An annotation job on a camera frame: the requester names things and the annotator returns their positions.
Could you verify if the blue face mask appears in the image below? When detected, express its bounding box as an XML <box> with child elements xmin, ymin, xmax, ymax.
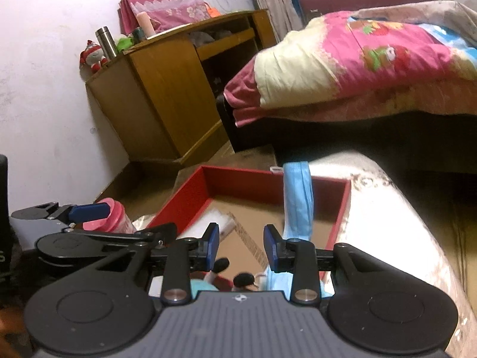
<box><xmin>266</xmin><ymin>160</ymin><xmax>324</xmax><ymax>293</ymax></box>

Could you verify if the white sponge block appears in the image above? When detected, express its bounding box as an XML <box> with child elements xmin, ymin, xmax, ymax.
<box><xmin>178</xmin><ymin>209</ymin><xmax>238</xmax><ymax>242</ymax></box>

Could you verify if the pink lid cup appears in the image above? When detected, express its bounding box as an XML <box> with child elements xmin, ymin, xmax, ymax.
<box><xmin>83</xmin><ymin>198</ymin><xmax>136</xmax><ymax>234</ymax></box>

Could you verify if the red storage box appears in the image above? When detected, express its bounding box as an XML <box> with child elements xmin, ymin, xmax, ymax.
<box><xmin>150</xmin><ymin>166</ymin><xmax>351</xmax><ymax>280</ymax></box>

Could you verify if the wooden cabinet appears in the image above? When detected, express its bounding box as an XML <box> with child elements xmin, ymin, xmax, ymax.
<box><xmin>86</xmin><ymin>10</ymin><xmax>276</xmax><ymax>166</ymax></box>

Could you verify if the red santa plush doll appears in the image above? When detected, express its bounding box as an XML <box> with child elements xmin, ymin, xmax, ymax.
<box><xmin>79</xmin><ymin>40</ymin><xmax>108</xmax><ymax>74</ymax></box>

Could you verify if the green toy on cabinet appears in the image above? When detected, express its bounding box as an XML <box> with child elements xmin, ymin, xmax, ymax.
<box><xmin>115</xmin><ymin>35</ymin><xmax>136</xmax><ymax>53</ymax></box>

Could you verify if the steel thermos bottle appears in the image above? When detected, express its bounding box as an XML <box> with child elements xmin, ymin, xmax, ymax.
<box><xmin>95</xmin><ymin>27</ymin><xmax>118</xmax><ymax>61</ymax></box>

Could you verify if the pink cartoon quilt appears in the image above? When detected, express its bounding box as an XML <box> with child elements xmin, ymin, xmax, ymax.
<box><xmin>223</xmin><ymin>10</ymin><xmax>476</xmax><ymax>127</ymax></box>

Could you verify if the pink cylinder bottle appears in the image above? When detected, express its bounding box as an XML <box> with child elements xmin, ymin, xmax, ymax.
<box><xmin>136</xmin><ymin>11</ymin><xmax>155</xmax><ymax>38</ymax></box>

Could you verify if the pink cloth covered box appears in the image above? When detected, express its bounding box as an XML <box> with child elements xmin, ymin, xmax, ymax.
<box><xmin>119</xmin><ymin>0</ymin><xmax>211</xmax><ymax>35</ymax></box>

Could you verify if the light patterned bed sheet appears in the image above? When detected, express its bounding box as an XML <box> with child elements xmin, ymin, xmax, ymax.
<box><xmin>352</xmin><ymin>0</ymin><xmax>476</xmax><ymax>66</ymax></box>

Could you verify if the dark bed frame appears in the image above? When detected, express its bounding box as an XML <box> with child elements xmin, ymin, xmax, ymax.
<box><xmin>218</xmin><ymin>0</ymin><xmax>476</xmax><ymax>173</ymax></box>

